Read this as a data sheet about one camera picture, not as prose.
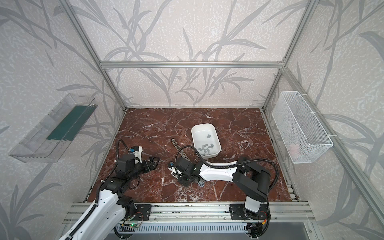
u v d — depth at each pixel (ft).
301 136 2.03
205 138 3.36
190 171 2.11
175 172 2.39
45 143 2.10
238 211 2.39
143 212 2.40
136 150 2.42
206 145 3.25
